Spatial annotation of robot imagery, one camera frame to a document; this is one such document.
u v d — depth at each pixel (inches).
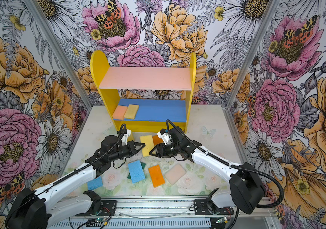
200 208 29.0
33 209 15.5
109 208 28.9
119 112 38.1
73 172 20.3
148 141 30.8
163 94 46.8
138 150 29.0
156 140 30.1
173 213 29.0
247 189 16.4
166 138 29.3
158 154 27.4
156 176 33.4
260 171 16.2
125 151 27.6
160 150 27.6
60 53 34.9
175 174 33.6
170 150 27.1
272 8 28.2
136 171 32.9
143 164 34.6
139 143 30.2
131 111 38.0
